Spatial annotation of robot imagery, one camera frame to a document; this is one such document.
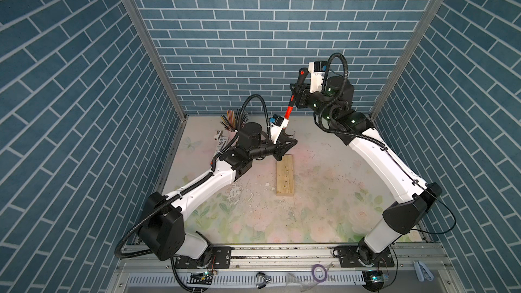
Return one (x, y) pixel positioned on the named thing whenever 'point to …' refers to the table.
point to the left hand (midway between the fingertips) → (301, 144)
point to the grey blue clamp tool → (422, 271)
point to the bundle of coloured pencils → (234, 120)
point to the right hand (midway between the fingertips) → (295, 85)
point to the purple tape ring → (325, 275)
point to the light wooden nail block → (285, 176)
